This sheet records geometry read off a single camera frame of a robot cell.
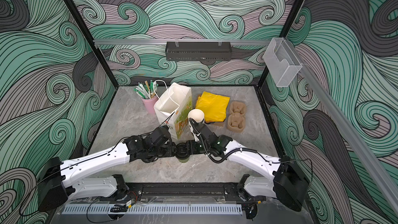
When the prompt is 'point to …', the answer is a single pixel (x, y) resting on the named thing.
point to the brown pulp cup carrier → (236, 121)
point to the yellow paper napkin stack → (214, 107)
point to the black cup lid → (182, 151)
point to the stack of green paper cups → (197, 115)
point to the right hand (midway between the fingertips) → (186, 150)
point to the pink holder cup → (150, 104)
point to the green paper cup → (183, 160)
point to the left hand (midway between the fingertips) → (177, 150)
